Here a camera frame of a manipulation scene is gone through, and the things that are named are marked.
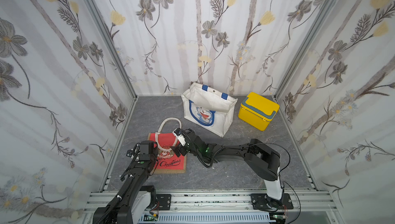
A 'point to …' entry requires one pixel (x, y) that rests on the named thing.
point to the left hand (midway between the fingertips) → (157, 147)
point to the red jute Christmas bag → (168, 162)
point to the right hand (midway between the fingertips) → (176, 138)
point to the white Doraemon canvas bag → (208, 109)
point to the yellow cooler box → (257, 111)
